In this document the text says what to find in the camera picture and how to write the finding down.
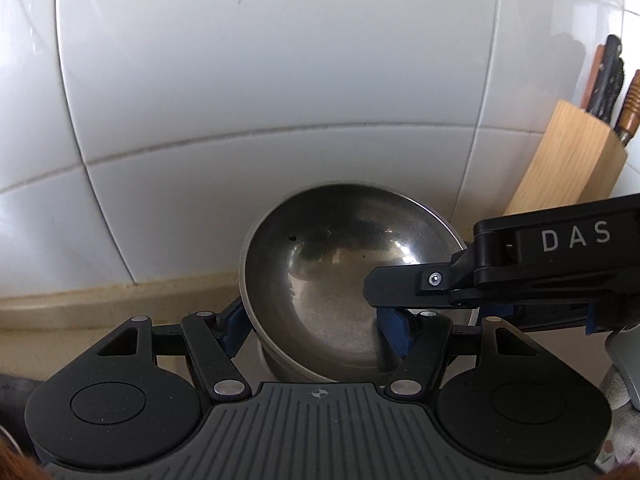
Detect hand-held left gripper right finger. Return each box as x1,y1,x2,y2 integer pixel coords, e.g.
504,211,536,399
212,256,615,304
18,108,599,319
376,306,543,403

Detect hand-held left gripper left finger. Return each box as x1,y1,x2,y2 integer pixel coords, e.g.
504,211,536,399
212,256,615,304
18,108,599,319
92,297,252,403

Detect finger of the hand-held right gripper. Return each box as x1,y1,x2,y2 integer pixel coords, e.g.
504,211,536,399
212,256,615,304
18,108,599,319
363,250,481,311

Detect stainless steel bowl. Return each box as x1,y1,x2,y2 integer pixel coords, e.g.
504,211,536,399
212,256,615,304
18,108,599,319
239,182,473,382
256,332,331,384

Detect person's right forearm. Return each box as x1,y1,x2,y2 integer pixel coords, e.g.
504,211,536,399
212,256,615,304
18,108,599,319
598,365,640,480

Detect wooden knife block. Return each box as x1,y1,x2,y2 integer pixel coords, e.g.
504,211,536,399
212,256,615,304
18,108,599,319
501,100,629,218

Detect brown wooden knife handle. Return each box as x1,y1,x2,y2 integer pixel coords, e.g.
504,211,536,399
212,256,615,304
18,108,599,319
614,70,640,147

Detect dark ribbed handled knife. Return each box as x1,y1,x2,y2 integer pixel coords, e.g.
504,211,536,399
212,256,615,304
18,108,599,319
597,60,626,126

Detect brown handled knife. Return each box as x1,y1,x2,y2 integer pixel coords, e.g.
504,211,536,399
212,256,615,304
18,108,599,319
580,45,607,111

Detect black knife handles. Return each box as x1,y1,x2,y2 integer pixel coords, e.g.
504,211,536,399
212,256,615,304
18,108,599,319
592,35,624,116

